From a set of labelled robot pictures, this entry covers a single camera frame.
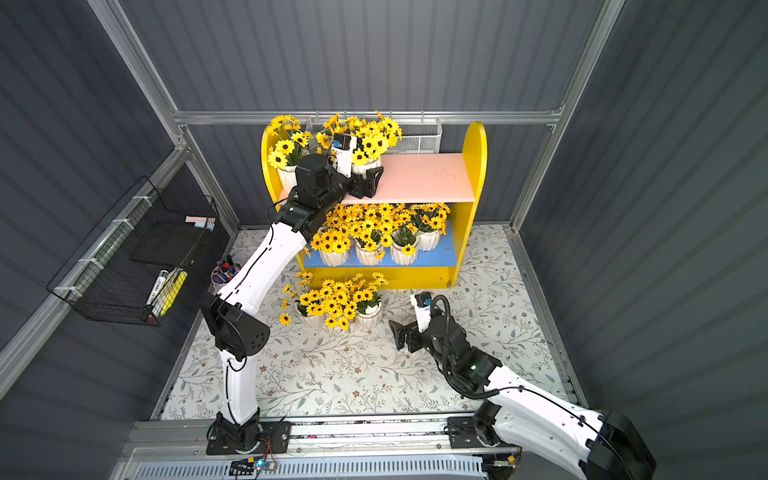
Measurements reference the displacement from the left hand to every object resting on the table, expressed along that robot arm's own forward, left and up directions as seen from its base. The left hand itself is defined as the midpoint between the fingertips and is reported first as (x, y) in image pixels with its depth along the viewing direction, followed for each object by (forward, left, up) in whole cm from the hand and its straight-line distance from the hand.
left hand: (365, 160), depth 74 cm
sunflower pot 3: (-20, +18, -34) cm, 43 cm away
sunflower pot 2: (-24, +8, -29) cm, 38 cm away
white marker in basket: (-26, +49, -17) cm, 58 cm away
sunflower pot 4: (-12, +9, -18) cm, 23 cm away
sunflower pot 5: (-8, 0, -16) cm, 18 cm away
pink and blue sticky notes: (-3, +48, -18) cm, 51 cm away
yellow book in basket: (-28, +45, -17) cm, 56 cm away
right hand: (-28, -11, -29) cm, 42 cm away
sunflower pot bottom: (-6, -10, -22) cm, 25 cm away
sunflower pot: (-22, 0, -38) cm, 44 cm away
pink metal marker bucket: (-11, +45, -32) cm, 56 cm away
